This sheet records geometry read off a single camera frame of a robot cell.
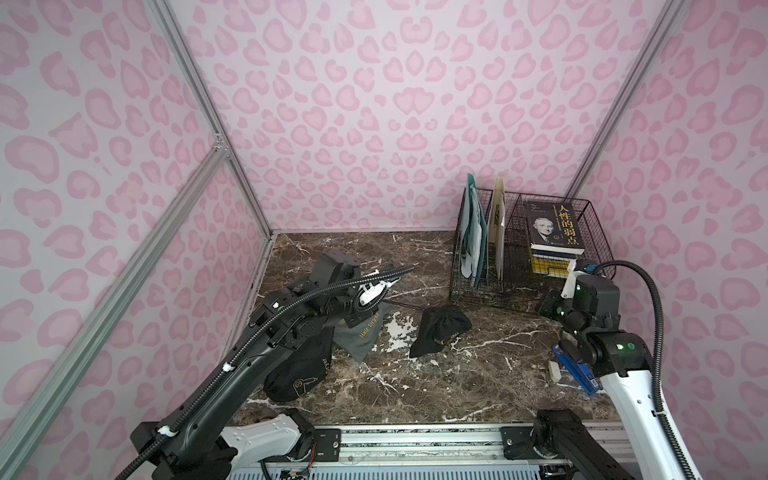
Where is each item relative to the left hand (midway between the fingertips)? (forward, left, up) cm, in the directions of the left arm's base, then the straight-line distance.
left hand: (370, 287), depth 67 cm
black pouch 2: (-9, +19, -26) cm, 34 cm away
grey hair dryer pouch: (0, +6, -28) cm, 29 cm away
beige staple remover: (-10, -49, -27) cm, 57 cm away
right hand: (+3, -42, -6) cm, 42 cm away
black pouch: (-3, -16, -11) cm, 20 cm away
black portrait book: (+27, -54, -9) cm, 61 cm away
